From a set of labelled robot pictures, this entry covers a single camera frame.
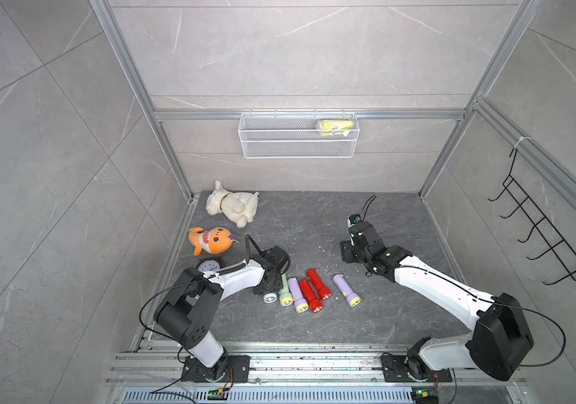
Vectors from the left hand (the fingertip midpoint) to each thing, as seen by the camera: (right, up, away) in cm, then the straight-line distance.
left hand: (275, 282), depth 91 cm
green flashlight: (+4, -3, -6) cm, 7 cm away
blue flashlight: (-1, -4, -6) cm, 7 cm away
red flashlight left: (+14, -6, -8) cm, 17 cm away
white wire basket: (+8, +58, +10) cm, 59 cm away
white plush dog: (-16, +29, +11) cm, 34 cm away
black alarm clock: (-26, +6, +2) cm, 26 cm away
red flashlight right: (+18, -2, -5) cm, 18 cm away
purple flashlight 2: (+27, -3, -6) cm, 28 cm away
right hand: (+27, +15, -6) cm, 31 cm away
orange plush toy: (-23, +15, +2) cm, 28 cm away
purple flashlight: (+9, -5, -8) cm, 13 cm away
